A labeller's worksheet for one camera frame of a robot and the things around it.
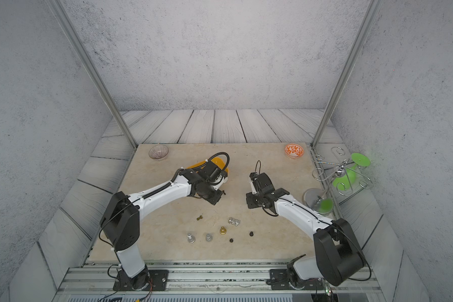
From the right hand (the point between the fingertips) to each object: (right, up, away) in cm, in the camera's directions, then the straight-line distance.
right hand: (252, 198), depth 87 cm
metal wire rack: (+33, +14, -15) cm, 39 cm away
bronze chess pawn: (-25, -10, +4) cm, 28 cm away
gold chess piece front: (-13, -14, -3) cm, 20 cm away
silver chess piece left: (-27, -17, -5) cm, 32 cm away
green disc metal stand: (+35, -3, +6) cm, 35 cm away
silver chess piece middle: (-19, -16, -5) cm, 26 cm away
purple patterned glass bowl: (-54, +22, +27) cm, 64 cm away
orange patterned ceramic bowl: (+28, +23, +27) cm, 45 cm away
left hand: (-14, 0, -1) cm, 14 cm away
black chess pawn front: (-10, -17, -5) cm, 20 cm away
